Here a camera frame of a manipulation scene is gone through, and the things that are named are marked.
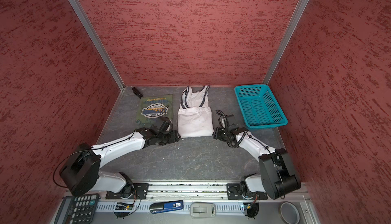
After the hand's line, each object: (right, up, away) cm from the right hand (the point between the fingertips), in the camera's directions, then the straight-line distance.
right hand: (215, 137), depth 89 cm
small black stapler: (-58, +29, +24) cm, 69 cm away
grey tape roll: (+33, -31, -20) cm, 49 cm away
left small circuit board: (-46, -29, -17) cm, 57 cm away
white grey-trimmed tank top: (-13, +11, +11) cm, 20 cm away
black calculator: (-65, -28, -21) cm, 74 cm away
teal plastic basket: (+35, +17, +21) cm, 44 cm away
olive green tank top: (-45, +16, +16) cm, 51 cm away
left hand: (-23, -1, -3) cm, 23 cm away
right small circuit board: (+14, -29, -17) cm, 36 cm away
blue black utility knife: (-27, -25, -23) cm, 43 cm away
